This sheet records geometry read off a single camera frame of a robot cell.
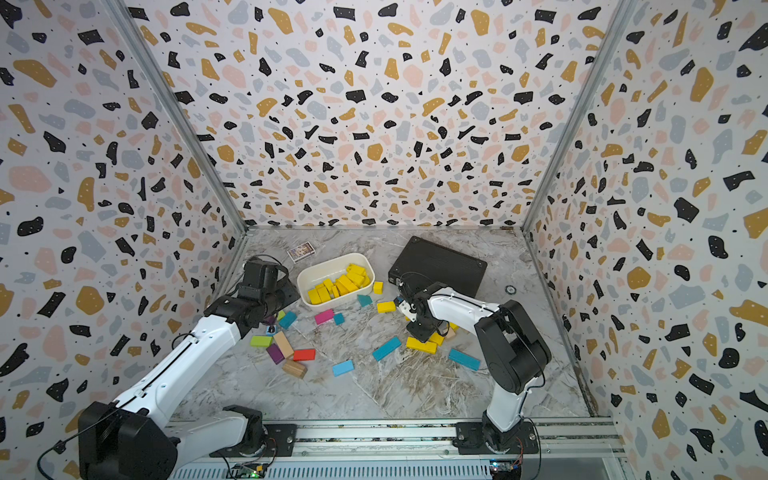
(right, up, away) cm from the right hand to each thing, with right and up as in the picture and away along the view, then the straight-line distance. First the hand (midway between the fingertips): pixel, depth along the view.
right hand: (425, 329), depth 93 cm
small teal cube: (-28, +3, +4) cm, 28 cm away
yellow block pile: (+1, -4, -3) cm, 5 cm away
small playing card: (-45, +24, +20) cm, 55 cm away
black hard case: (0, +20, +13) cm, 24 cm away
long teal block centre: (-12, -5, -2) cm, 13 cm away
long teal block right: (+11, -8, -5) cm, 14 cm away
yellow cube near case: (-15, +12, +8) cm, 21 cm away
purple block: (-45, -6, -5) cm, 45 cm away
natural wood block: (-37, -9, -9) cm, 39 cm away
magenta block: (-33, +3, +5) cm, 33 cm away
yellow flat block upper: (-13, +6, +5) cm, 15 cm away
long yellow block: (-35, +10, +6) cm, 36 cm away
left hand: (-37, +14, -10) cm, 41 cm away
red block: (-36, -7, -4) cm, 37 cm away
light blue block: (-25, -10, -7) cm, 27 cm away
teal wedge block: (-20, +8, +8) cm, 23 cm away
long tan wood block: (-43, -4, -3) cm, 43 cm away
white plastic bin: (-33, +17, +15) cm, 40 cm away
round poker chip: (+30, +11, +11) cm, 34 cm away
